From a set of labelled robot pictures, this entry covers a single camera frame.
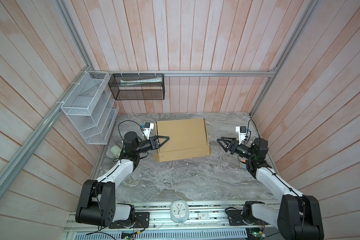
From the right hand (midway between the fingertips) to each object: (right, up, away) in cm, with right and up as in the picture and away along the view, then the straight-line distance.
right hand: (219, 140), depth 79 cm
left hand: (-27, -1, -2) cm, 28 cm away
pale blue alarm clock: (-22, -36, -4) cm, 42 cm away
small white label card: (-9, -38, -4) cm, 40 cm away
